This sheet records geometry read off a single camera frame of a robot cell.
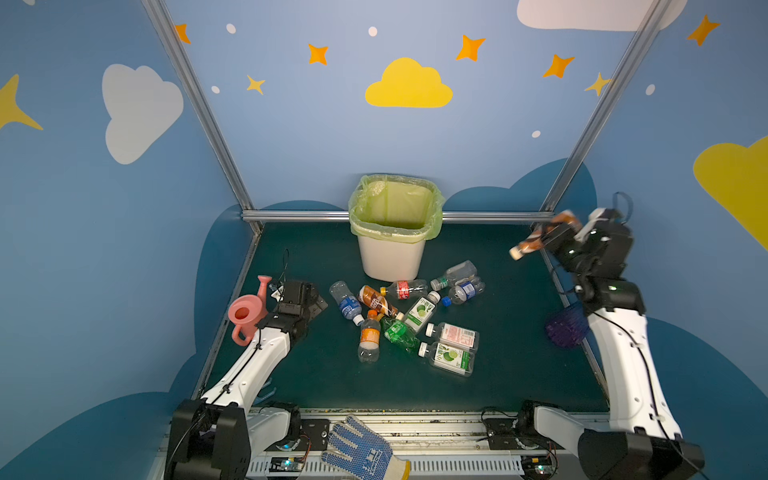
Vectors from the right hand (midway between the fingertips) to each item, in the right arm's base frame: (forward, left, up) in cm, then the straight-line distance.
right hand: (555, 222), depth 70 cm
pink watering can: (-14, +80, -26) cm, 85 cm away
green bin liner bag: (+26, +39, -20) cm, 51 cm away
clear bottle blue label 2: (+2, +15, -34) cm, 37 cm away
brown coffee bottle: (-4, +44, -33) cm, 55 cm away
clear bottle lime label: (-6, +30, -34) cm, 45 cm away
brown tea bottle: (-3, +4, -4) cm, 6 cm away
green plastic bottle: (-14, +36, -36) cm, 53 cm away
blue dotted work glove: (-45, +42, -37) cm, 72 cm away
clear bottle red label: (0, +34, -32) cm, 47 cm away
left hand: (-10, +62, -27) cm, 68 cm away
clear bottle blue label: (-6, +52, -32) cm, 62 cm away
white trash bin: (+9, +39, -29) cm, 50 cm away
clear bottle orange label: (-18, +45, -34) cm, 59 cm away
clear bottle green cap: (+9, +18, -35) cm, 40 cm away
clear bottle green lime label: (-21, +21, -34) cm, 46 cm away
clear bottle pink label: (-14, +20, -34) cm, 42 cm away
